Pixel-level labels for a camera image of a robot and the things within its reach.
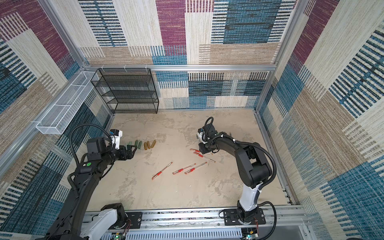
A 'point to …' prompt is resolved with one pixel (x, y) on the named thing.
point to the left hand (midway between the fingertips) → (129, 144)
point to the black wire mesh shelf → (127, 90)
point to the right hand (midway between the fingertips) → (204, 149)
